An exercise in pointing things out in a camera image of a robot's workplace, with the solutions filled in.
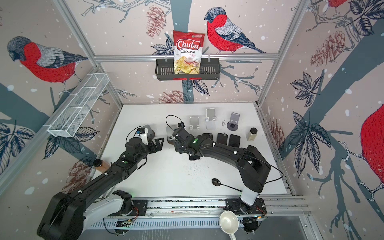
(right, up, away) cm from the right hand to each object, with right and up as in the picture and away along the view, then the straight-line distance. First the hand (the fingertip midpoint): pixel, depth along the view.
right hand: (178, 145), depth 85 cm
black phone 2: (+28, +2, +16) cm, 32 cm away
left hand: (-12, +4, -1) cm, 12 cm away
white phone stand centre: (+9, +13, +13) cm, 21 cm away
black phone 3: (+36, +1, +13) cm, 38 cm away
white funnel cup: (+26, -34, -16) cm, 45 cm away
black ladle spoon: (+21, -19, -4) cm, 29 cm away
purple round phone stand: (+37, +11, +22) cm, 44 cm away
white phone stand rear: (+21, +15, +19) cm, 32 cm away
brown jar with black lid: (-42, -10, -4) cm, 44 cm away
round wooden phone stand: (-6, +2, +10) cm, 12 cm away
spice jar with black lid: (+46, +6, +8) cm, 47 cm away
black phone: (+9, -8, +5) cm, 13 cm away
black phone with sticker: (+19, +4, +17) cm, 25 cm away
